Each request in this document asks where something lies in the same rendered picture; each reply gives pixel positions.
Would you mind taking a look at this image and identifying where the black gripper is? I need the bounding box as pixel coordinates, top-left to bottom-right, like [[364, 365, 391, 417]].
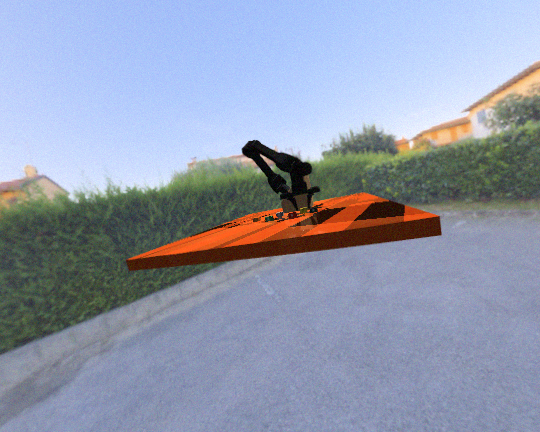
[[280, 177, 320, 212]]

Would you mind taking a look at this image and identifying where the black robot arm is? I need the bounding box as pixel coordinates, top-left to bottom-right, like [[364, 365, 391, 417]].
[[241, 140, 312, 195]]

